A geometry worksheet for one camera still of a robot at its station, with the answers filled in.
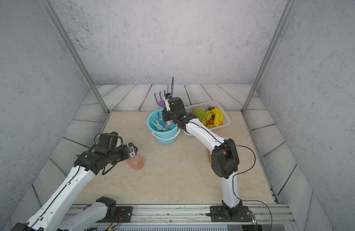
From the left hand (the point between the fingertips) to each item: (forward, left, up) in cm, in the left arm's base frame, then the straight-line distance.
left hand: (133, 151), depth 76 cm
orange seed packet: (+7, -43, -16) cm, 47 cm away
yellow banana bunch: (+30, -52, -6) cm, 60 cm away
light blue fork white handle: (+25, -8, -7) cm, 28 cm away
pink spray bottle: (-1, +1, -11) cm, 11 cm away
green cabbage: (+32, -38, -4) cm, 50 cm away
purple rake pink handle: (+25, -15, +11) cm, 31 cm away
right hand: (+23, -15, +7) cm, 29 cm away
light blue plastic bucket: (+13, -16, -7) cm, 22 cm away
